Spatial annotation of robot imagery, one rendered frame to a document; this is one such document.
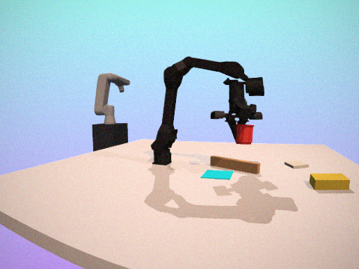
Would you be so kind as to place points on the long wooden plank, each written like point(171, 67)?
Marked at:
point(235, 164)

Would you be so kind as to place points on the yellow rectangular block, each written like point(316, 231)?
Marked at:
point(329, 181)

